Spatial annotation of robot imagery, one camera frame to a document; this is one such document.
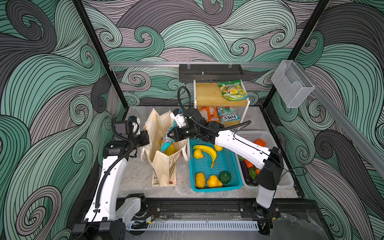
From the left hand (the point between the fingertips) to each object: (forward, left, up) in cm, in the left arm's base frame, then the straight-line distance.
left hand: (148, 134), depth 75 cm
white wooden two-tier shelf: (+21, -38, +9) cm, 45 cm away
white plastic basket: (-17, -47, -13) cm, 52 cm away
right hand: (-2, -11, +3) cm, 11 cm away
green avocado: (-15, -41, -18) cm, 47 cm away
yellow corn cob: (-17, -28, -18) cm, 37 cm away
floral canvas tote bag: (-13, -8, -10) cm, 19 cm away
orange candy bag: (+20, -35, -5) cm, 40 cm away
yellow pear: (-18, -35, -18) cm, 43 cm away
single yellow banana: (-1, -35, -18) cm, 40 cm away
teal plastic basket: (-11, -33, -23) cm, 42 cm away
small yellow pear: (-1, -27, -20) cm, 33 cm away
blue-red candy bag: (-5, -10, +2) cm, 11 cm away
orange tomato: (+6, -67, -16) cm, 69 cm away
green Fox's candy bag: (+19, -45, -4) cm, 49 cm away
